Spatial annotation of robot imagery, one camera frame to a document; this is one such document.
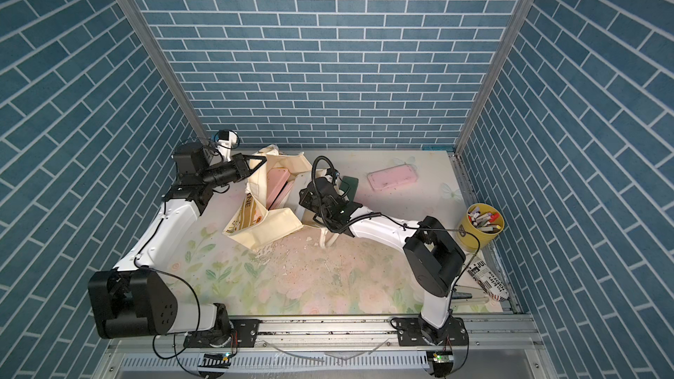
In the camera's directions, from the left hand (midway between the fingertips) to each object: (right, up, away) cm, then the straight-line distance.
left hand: (272, 160), depth 76 cm
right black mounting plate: (+41, -49, -2) cm, 64 cm away
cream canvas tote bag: (+1, -14, -8) cm, 16 cm away
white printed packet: (+65, -36, +4) cm, 74 cm away
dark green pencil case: (+22, -9, +29) cm, 37 cm away
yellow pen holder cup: (+66, -21, +10) cm, 70 cm away
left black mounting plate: (-9, -49, -3) cm, 49 cm away
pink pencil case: (+41, -6, +33) cm, 53 cm away
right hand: (+7, -11, +9) cm, 15 cm away
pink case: (-3, -9, +18) cm, 20 cm away
